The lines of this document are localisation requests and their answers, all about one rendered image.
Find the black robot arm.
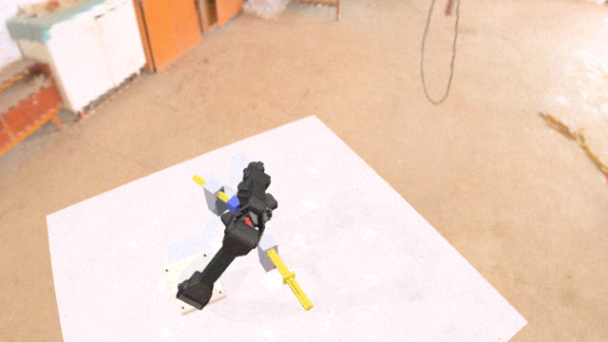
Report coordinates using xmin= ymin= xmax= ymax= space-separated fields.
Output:
xmin=176 ymin=161 xmax=273 ymax=311

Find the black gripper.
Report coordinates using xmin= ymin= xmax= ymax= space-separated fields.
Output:
xmin=220 ymin=193 xmax=278 ymax=227

